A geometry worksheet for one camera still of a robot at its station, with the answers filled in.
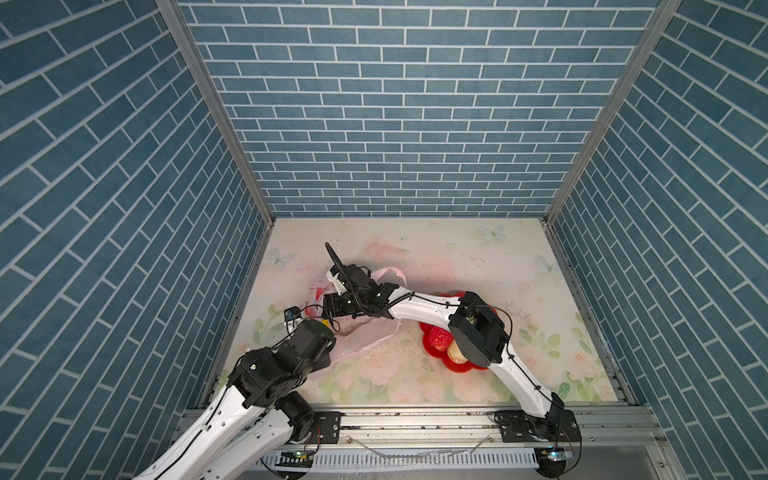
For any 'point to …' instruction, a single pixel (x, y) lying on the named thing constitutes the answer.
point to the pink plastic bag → (355, 331)
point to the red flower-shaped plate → (442, 354)
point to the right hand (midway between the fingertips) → (317, 308)
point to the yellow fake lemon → (325, 322)
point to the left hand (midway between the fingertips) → (325, 350)
